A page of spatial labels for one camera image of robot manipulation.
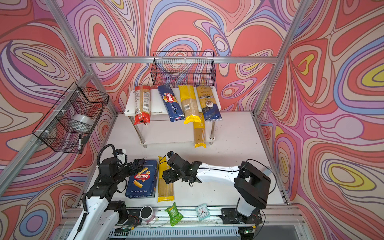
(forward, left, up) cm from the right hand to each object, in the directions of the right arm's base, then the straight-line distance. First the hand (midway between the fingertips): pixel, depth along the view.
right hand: (171, 176), depth 81 cm
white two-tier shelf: (+31, +11, +2) cm, 33 cm away
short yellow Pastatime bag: (-7, +3, -4) cm, 8 cm away
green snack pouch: (-18, -2, -5) cm, 19 cm away
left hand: (+7, +17, +6) cm, 20 cm away
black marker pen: (+9, +42, +20) cm, 48 cm away
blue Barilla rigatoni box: (-4, +15, +1) cm, 15 cm away
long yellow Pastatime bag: (+27, -17, +3) cm, 32 cm away
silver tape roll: (+18, +40, +28) cm, 53 cm away
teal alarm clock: (-17, -17, -4) cm, 24 cm away
